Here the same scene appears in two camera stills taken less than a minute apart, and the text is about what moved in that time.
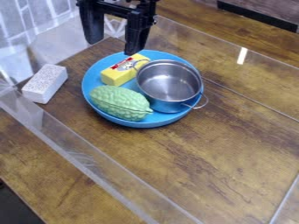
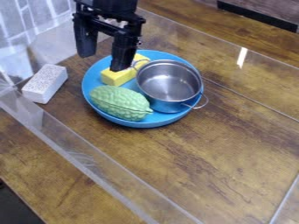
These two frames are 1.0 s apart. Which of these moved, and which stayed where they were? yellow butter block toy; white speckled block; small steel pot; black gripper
Moved: black gripper
Stayed: yellow butter block toy; small steel pot; white speckled block
